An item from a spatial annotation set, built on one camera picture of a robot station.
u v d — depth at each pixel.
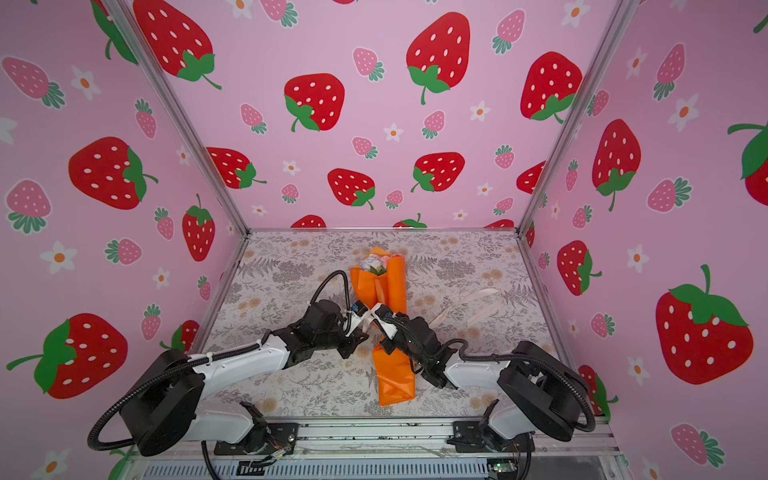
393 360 0.79
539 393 0.43
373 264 1.02
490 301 1.01
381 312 0.69
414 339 0.59
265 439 0.71
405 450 0.73
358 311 0.75
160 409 0.42
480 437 0.66
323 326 0.67
